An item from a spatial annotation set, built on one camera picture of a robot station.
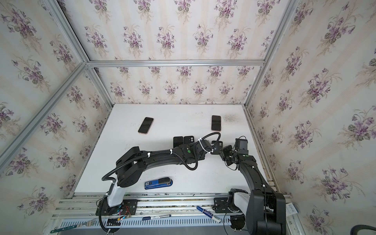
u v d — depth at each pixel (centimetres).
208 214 70
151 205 75
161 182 77
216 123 109
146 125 108
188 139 98
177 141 95
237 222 71
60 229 68
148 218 70
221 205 73
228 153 77
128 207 72
